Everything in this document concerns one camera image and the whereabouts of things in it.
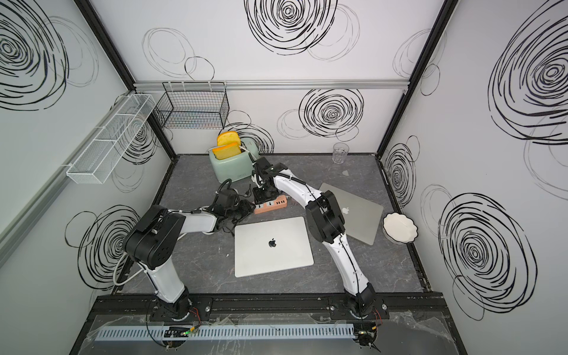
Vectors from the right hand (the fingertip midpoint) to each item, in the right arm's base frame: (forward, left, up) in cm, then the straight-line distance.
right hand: (260, 200), depth 95 cm
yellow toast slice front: (+15, +14, +15) cm, 25 cm away
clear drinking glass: (+34, -39, -2) cm, 52 cm away
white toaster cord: (+19, +6, +10) cm, 22 cm away
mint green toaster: (+16, +13, +3) cm, 21 cm away
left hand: (-2, +4, -5) cm, 6 cm away
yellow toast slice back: (+22, +15, +16) cm, 31 cm away
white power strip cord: (-32, +45, -5) cm, 55 cm away
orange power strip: (+1, -8, -3) cm, 9 cm away
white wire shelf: (+2, +51, +28) cm, 58 cm away
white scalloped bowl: (-8, -60, -7) cm, 61 cm away
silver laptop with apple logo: (-18, -6, -5) cm, 20 cm away
